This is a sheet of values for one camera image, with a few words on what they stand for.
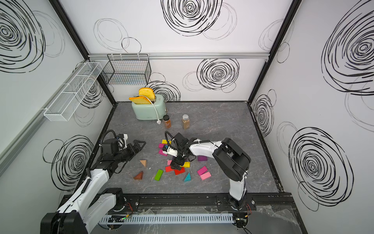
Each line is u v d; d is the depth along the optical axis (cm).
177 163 79
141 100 94
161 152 91
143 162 87
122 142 73
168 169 83
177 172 84
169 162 87
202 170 84
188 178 81
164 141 87
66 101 74
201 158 89
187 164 87
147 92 97
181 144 72
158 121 104
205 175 82
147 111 101
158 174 83
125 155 71
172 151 80
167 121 99
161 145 96
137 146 74
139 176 81
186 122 98
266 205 74
